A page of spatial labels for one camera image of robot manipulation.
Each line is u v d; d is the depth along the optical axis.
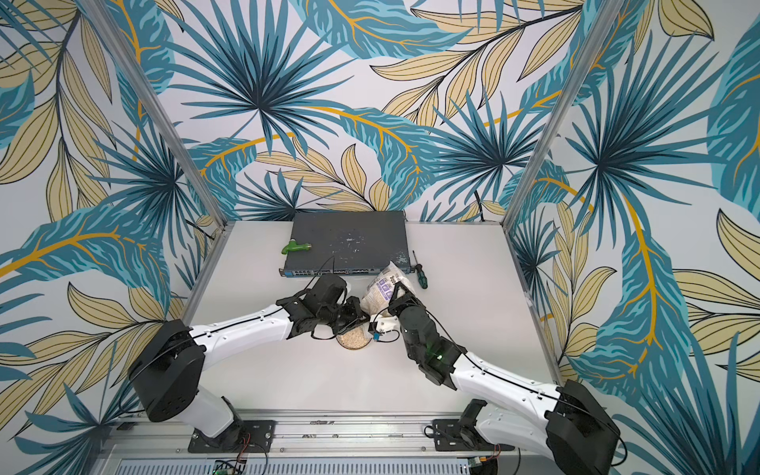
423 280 1.00
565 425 0.41
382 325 0.72
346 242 1.10
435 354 0.61
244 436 0.72
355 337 0.85
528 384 0.47
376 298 0.76
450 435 0.73
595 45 0.73
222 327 0.50
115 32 0.71
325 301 0.66
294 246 1.05
